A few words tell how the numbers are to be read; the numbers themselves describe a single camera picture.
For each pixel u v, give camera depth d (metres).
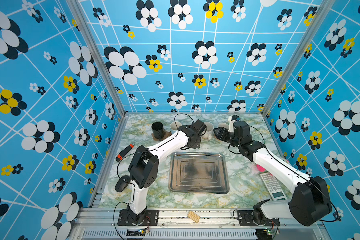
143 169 0.49
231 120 0.75
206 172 1.06
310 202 0.40
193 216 0.74
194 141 0.65
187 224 0.72
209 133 0.96
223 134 0.73
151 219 0.74
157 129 0.98
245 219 0.72
